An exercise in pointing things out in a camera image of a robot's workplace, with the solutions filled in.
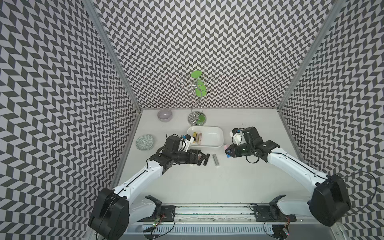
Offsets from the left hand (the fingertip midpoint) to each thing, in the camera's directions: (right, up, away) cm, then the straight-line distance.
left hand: (200, 158), depth 78 cm
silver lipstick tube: (+10, -4, +13) cm, 17 cm away
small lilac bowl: (-27, +24, +33) cm, 49 cm away
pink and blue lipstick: (+14, +6, +3) cm, 15 cm away
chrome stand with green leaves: (0, +43, +23) cm, 49 cm away
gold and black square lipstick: (-4, +10, +24) cm, 26 cm away
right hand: (+15, +2, +3) cm, 16 cm away
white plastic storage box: (+5, +9, +26) cm, 28 cm away
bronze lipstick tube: (-1, +8, +22) cm, 24 cm away
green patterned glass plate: (-36, +6, +19) cm, 42 cm away
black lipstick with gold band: (+4, -4, +13) cm, 14 cm away
